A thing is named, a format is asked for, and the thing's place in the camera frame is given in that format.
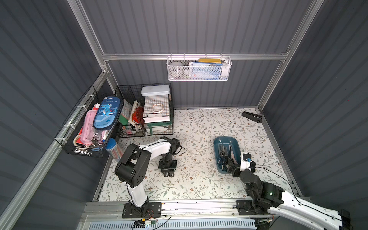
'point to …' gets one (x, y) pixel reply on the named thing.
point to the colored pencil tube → (112, 147)
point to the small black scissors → (167, 173)
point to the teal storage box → (229, 141)
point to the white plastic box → (155, 90)
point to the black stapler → (256, 118)
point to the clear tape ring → (157, 108)
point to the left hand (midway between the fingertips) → (169, 174)
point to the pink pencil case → (87, 130)
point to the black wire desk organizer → (146, 109)
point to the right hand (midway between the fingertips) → (239, 158)
